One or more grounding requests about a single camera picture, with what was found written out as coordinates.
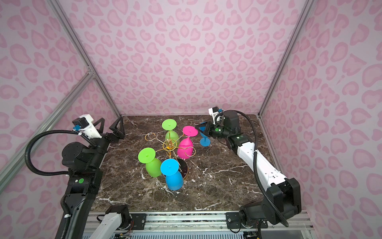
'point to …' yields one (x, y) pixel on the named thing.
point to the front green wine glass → (146, 155)
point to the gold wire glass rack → (169, 149)
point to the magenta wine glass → (185, 145)
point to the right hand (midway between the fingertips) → (196, 127)
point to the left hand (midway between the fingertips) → (111, 116)
